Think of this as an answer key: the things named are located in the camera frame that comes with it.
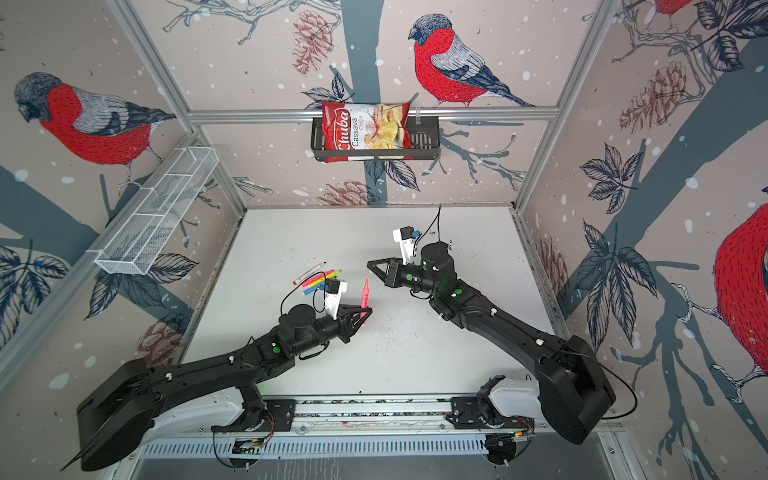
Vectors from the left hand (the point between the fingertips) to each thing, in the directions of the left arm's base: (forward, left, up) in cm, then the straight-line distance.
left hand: (370, 314), depth 73 cm
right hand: (+8, +2, +6) cm, 10 cm away
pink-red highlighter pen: (+3, +1, +1) cm, 4 cm away
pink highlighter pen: (+21, +20, -17) cm, 33 cm away
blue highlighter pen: (+2, +11, +9) cm, 15 cm away
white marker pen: (+23, +23, -17) cm, 37 cm away
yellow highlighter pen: (+23, +15, -18) cm, 32 cm away
